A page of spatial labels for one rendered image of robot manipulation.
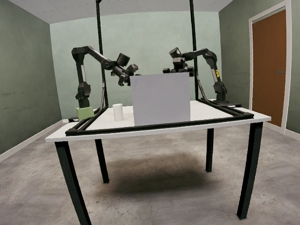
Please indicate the white cylinder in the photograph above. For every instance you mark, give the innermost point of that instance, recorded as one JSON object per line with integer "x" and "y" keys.
{"x": 118, "y": 112}

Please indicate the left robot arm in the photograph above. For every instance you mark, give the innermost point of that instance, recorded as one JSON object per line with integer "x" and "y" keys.
{"x": 179, "y": 59}

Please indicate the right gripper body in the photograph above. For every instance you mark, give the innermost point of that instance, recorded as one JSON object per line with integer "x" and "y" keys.
{"x": 123, "y": 77}

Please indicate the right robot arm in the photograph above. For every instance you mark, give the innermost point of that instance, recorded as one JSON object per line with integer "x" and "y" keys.
{"x": 83, "y": 88}

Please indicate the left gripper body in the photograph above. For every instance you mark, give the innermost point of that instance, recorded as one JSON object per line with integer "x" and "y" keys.
{"x": 189, "y": 69}

